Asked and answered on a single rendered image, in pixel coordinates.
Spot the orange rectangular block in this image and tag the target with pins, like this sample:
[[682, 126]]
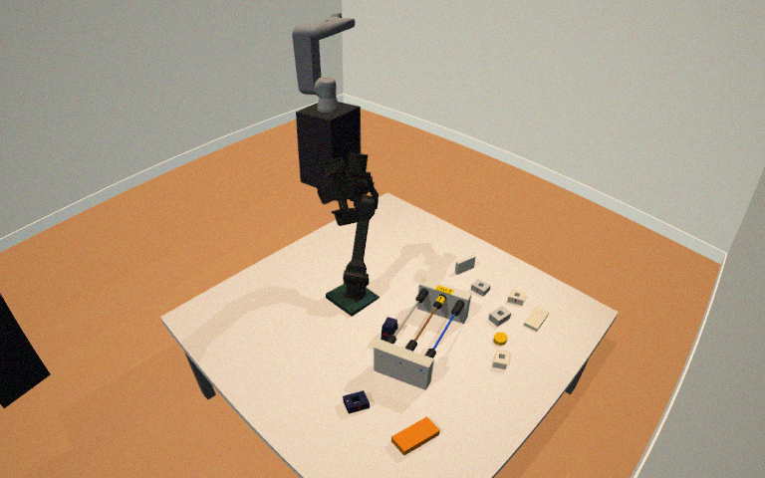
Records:
[[415, 436]]

